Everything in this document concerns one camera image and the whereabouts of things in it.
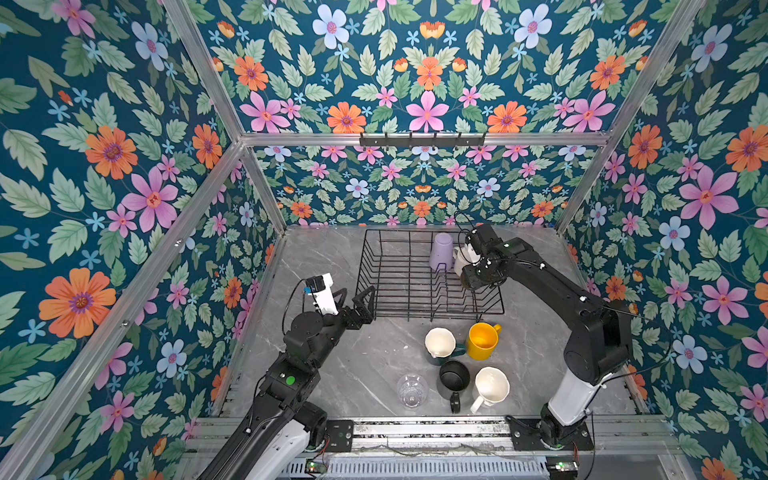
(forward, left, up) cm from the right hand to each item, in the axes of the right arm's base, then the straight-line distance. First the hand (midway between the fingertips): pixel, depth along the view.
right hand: (475, 275), depth 89 cm
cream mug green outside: (-17, +11, -11) cm, 23 cm away
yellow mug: (-15, -2, -12) cm, 20 cm away
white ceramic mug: (-29, -2, -12) cm, 31 cm away
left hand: (-14, +30, +16) cm, 37 cm away
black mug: (-26, +8, -12) cm, 29 cm away
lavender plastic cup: (+10, +9, -1) cm, 14 cm away
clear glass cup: (-29, +20, -15) cm, 38 cm away
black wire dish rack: (+10, +17, -12) cm, 23 cm away
